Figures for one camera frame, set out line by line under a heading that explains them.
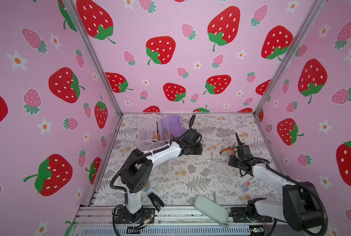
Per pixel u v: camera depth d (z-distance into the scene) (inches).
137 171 18.8
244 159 27.6
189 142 27.4
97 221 28.9
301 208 16.3
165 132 41.7
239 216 28.7
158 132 39.4
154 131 38.2
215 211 29.0
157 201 30.7
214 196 31.6
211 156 38.1
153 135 37.8
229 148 38.5
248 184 32.9
